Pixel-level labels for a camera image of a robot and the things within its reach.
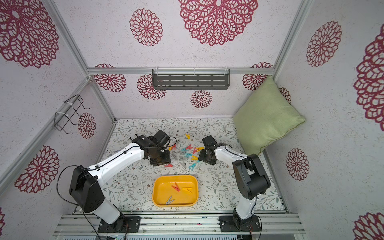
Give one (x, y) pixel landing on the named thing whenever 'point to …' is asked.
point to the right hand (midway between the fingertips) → (202, 157)
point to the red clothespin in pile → (189, 147)
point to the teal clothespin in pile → (186, 154)
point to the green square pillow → (267, 115)
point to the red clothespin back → (176, 187)
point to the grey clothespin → (168, 201)
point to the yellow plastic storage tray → (175, 190)
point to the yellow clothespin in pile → (200, 148)
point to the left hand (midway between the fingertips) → (167, 163)
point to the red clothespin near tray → (169, 165)
